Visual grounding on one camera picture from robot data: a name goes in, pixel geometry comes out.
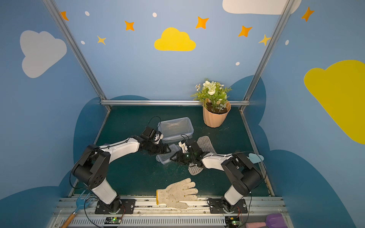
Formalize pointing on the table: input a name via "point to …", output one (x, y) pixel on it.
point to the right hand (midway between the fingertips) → (173, 157)
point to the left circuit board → (113, 220)
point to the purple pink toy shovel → (275, 220)
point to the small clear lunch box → (165, 157)
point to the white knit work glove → (175, 193)
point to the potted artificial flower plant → (215, 102)
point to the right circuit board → (233, 221)
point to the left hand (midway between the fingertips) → (168, 151)
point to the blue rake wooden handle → (81, 203)
